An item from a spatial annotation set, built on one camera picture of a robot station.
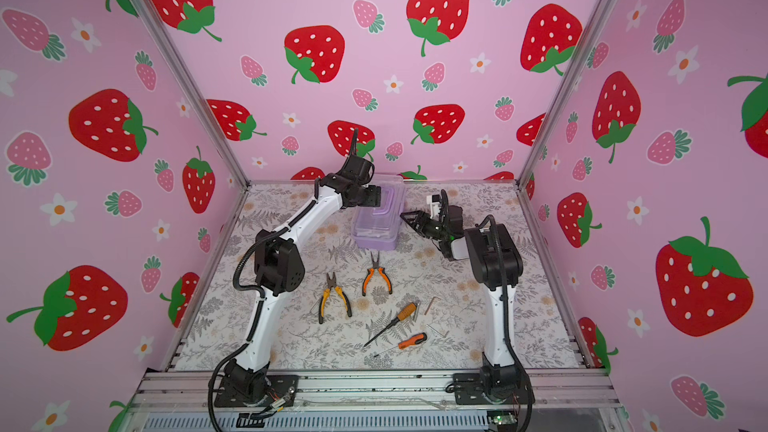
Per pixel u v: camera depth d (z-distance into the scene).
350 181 0.74
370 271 0.95
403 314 0.86
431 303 0.90
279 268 0.61
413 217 0.96
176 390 0.75
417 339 0.81
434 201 0.98
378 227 0.98
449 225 0.85
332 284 0.93
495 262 0.59
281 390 0.75
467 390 0.73
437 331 0.84
